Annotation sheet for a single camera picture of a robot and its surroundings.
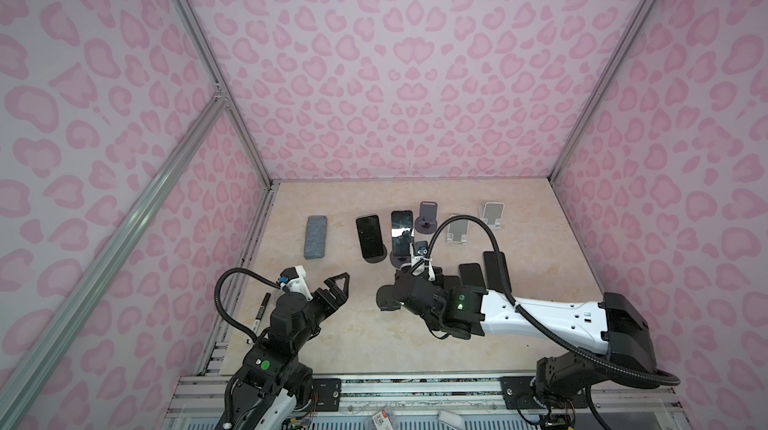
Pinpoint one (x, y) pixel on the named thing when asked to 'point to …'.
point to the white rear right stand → (492, 214)
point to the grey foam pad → (315, 237)
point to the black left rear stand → (377, 258)
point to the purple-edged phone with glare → (402, 229)
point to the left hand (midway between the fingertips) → (342, 279)
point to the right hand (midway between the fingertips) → (407, 272)
